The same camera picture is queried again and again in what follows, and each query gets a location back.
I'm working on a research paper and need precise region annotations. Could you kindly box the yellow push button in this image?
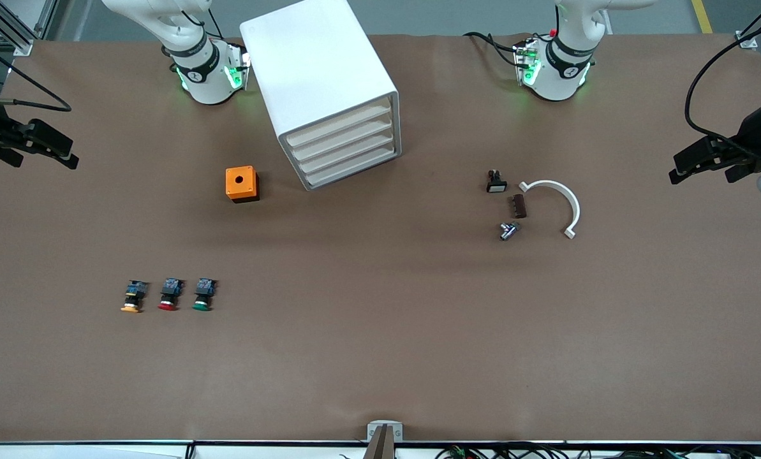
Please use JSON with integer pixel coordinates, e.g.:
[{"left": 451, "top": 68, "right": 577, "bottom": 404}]
[{"left": 120, "top": 279, "right": 149, "bottom": 314}]

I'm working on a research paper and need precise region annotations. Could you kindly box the cream cabinet drawer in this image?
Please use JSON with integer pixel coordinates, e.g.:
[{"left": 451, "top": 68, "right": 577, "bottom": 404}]
[
  {"left": 302, "top": 142, "right": 400, "bottom": 190},
  {"left": 283, "top": 99, "right": 396, "bottom": 151},
  {"left": 296, "top": 127, "right": 399, "bottom": 177},
  {"left": 290, "top": 113, "right": 397, "bottom": 164}
]

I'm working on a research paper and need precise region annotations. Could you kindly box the red push button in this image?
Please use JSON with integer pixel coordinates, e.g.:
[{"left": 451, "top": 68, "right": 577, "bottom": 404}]
[{"left": 158, "top": 277, "right": 185, "bottom": 312}]

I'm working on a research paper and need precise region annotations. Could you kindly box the green push button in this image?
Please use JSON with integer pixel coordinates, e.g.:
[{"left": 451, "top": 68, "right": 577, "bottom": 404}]
[{"left": 192, "top": 277, "right": 219, "bottom": 312}]

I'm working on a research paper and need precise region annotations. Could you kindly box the white drawer cabinet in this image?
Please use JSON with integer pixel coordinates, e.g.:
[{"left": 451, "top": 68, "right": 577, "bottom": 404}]
[{"left": 239, "top": 0, "right": 402, "bottom": 192}]

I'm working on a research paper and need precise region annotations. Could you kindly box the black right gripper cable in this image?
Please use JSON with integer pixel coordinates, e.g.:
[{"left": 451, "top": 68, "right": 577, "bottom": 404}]
[{"left": 0, "top": 32, "right": 73, "bottom": 113}]

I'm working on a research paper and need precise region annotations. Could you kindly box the aluminium frame profile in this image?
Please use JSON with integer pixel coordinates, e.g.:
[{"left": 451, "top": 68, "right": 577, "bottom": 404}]
[{"left": 0, "top": 0, "right": 59, "bottom": 57}]

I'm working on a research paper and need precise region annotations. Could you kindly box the white curved plastic bracket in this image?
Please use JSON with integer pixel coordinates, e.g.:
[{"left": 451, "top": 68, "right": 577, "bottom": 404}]
[{"left": 518, "top": 180, "right": 581, "bottom": 240}]

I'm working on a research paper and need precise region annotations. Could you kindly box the orange button enclosure box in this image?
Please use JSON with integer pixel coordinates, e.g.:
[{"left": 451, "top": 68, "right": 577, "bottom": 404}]
[{"left": 225, "top": 166, "right": 260, "bottom": 204}]

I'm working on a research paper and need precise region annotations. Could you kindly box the black arm base cable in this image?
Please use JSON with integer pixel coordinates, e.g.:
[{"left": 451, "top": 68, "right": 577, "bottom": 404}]
[{"left": 462, "top": 31, "right": 521, "bottom": 66}]

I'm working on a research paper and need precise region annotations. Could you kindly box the white table edge rail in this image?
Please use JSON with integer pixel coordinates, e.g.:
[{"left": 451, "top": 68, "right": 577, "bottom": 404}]
[{"left": 0, "top": 440, "right": 761, "bottom": 459}]

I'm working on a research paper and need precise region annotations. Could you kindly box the black cable bundle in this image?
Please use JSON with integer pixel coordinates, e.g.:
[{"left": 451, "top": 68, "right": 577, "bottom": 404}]
[{"left": 434, "top": 445, "right": 761, "bottom": 459}]

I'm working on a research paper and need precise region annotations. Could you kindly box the gray camera mount bracket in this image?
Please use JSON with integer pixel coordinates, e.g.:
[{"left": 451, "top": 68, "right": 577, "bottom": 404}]
[{"left": 362, "top": 420, "right": 404, "bottom": 459}]

